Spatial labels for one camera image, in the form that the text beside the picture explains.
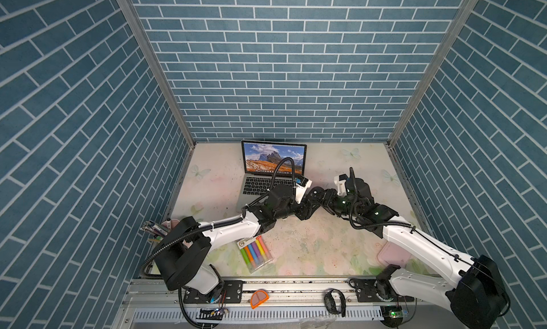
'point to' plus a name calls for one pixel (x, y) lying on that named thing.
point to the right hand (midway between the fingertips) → (315, 198)
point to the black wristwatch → (330, 304)
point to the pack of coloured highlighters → (255, 251)
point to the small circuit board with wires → (216, 314)
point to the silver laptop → (259, 160)
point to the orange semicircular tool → (258, 298)
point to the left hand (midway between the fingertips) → (320, 204)
